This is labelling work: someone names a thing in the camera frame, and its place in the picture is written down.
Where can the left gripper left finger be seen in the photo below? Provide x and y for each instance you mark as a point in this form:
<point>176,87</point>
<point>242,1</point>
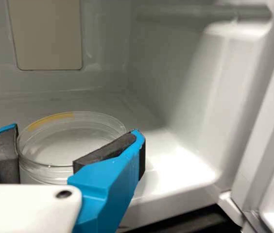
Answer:
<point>3,155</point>

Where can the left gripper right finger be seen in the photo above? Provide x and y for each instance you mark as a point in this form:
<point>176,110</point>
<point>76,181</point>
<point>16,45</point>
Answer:
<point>107,184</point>

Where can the petri dish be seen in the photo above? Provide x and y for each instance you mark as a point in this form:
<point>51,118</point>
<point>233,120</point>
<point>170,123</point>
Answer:
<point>66,136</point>

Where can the white incubator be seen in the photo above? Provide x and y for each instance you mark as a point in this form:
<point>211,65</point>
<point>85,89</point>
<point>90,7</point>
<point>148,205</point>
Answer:
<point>151,72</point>

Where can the black platform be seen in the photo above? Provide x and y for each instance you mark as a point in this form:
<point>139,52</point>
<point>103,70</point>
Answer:
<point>176,221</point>

